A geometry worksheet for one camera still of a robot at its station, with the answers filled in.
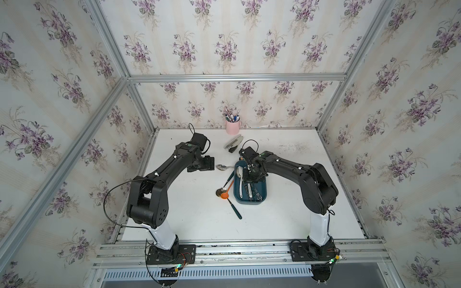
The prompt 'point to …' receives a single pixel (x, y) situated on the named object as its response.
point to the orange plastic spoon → (225, 195)
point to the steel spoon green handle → (257, 195)
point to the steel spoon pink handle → (222, 167)
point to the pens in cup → (230, 117)
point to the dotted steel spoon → (250, 190)
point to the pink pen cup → (233, 128)
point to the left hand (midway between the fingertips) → (208, 168)
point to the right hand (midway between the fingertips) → (249, 181)
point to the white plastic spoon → (239, 170)
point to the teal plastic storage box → (248, 193)
